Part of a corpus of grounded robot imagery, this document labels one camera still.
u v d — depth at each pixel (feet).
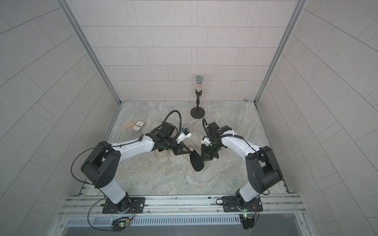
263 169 1.43
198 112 3.59
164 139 2.28
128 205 2.24
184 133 2.47
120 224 2.11
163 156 2.70
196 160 2.58
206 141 2.58
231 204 2.33
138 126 3.25
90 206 2.33
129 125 3.31
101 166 1.47
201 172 2.38
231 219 2.23
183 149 2.48
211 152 2.33
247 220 2.22
